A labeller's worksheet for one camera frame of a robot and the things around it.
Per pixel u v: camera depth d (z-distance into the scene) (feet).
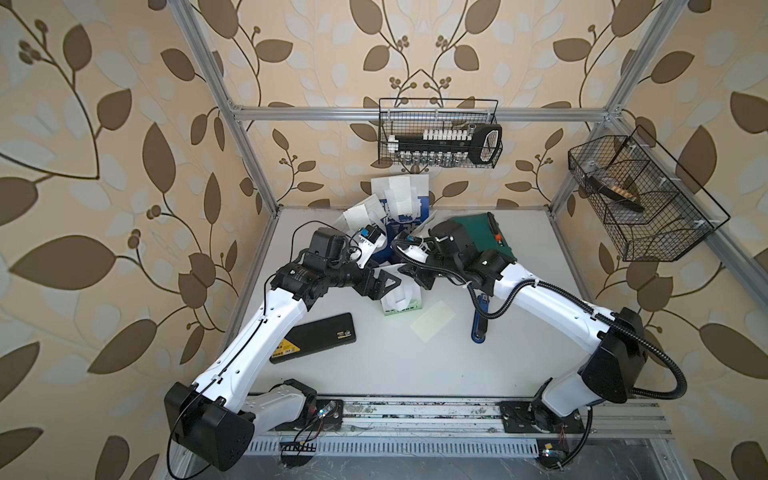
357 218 2.89
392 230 3.16
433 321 3.01
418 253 2.15
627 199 2.45
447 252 1.97
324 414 2.42
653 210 2.38
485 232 3.69
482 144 2.76
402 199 3.24
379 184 3.16
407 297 2.65
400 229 3.45
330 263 1.87
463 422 2.42
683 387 1.28
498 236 3.44
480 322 2.92
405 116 2.99
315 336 2.85
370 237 2.06
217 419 1.20
